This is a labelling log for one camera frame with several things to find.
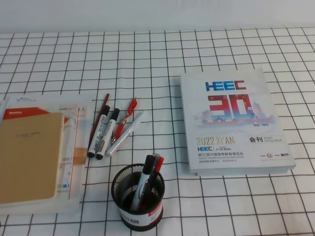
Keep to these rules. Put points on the black capped whiteboard marker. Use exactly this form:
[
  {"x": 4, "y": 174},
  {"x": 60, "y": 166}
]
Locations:
[{"x": 145, "y": 175}]

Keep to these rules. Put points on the red gel pen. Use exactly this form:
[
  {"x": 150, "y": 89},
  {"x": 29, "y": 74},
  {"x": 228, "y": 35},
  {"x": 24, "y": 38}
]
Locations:
[{"x": 129, "y": 112}]

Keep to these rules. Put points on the grey pen in holder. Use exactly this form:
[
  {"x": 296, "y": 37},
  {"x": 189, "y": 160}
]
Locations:
[{"x": 155, "y": 159}]

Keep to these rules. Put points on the red capped pen in holder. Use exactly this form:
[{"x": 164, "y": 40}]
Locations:
[{"x": 155, "y": 174}]

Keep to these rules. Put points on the white pen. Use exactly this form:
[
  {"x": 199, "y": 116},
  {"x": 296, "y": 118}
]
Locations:
[{"x": 113, "y": 148}]

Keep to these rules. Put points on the dark red pencil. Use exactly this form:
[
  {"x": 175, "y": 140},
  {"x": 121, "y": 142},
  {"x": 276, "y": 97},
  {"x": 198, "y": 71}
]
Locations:
[{"x": 98, "y": 117}]

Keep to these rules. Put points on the left black whiteboard marker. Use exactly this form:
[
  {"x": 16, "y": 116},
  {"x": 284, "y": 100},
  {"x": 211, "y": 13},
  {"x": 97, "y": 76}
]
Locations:
[{"x": 98, "y": 132}]

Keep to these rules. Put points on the white paper brochure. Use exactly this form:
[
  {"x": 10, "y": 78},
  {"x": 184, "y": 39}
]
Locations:
[{"x": 57, "y": 204}]

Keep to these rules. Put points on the white HEEC catalogue book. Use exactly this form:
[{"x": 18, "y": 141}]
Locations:
[{"x": 231, "y": 124}]

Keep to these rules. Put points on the orange white booklet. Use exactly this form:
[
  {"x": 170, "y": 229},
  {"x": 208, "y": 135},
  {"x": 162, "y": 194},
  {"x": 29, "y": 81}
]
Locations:
[{"x": 70, "y": 115}]

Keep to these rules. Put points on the tan kraft notebook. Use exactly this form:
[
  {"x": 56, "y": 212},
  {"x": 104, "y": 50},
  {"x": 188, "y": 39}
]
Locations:
[{"x": 30, "y": 149}]

